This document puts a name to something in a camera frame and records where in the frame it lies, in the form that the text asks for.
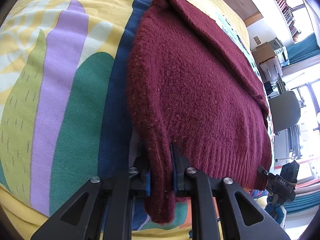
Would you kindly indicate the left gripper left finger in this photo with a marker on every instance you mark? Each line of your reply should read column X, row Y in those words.
column 103, row 207

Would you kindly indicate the maroon knitted sweater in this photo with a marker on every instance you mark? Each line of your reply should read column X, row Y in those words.
column 188, row 83

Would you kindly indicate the row of books on shelf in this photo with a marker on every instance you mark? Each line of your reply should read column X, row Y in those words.
column 287, row 12

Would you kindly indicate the yellow dinosaur bed cover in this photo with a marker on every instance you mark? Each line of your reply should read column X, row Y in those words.
column 64, row 105

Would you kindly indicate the boxes on cabinet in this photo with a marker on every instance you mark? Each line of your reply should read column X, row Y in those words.
column 281, row 51

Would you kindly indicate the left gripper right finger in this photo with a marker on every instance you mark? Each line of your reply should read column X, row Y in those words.
column 220, row 208

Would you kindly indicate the teal curtain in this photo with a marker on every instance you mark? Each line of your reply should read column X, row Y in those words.
column 303, row 50

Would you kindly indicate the wooden bedside drawer cabinet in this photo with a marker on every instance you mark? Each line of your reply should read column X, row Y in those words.
column 267, row 62

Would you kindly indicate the grey office chair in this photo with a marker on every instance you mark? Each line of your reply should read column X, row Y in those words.
column 285, row 111

